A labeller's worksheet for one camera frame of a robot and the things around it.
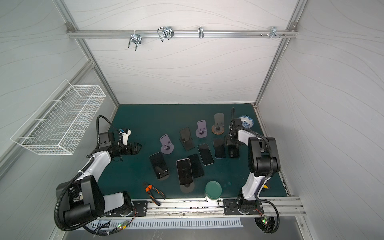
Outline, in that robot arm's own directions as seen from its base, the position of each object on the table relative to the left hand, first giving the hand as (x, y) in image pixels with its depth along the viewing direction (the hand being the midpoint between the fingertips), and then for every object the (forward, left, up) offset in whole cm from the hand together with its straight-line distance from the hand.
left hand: (136, 143), depth 89 cm
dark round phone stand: (-22, -32, -8) cm, 40 cm away
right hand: (+10, -63, -7) cm, 64 cm away
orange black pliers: (-23, -11, -7) cm, 26 cm away
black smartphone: (-2, -42, -9) cm, 43 cm away
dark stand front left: (-19, -18, -4) cm, 26 cm away
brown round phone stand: (+17, -52, -7) cm, 55 cm away
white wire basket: (-4, +27, +23) cm, 36 cm away
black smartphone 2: (-12, -16, -1) cm, 20 cm away
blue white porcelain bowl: (+22, -72, -4) cm, 75 cm away
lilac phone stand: (+12, -40, -4) cm, 42 cm away
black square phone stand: (+5, -30, -2) cm, 30 cm away
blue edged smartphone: (+3, -52, -8) cm, 53 cm away
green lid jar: (-26, -45, +2) cm, 52 cm away
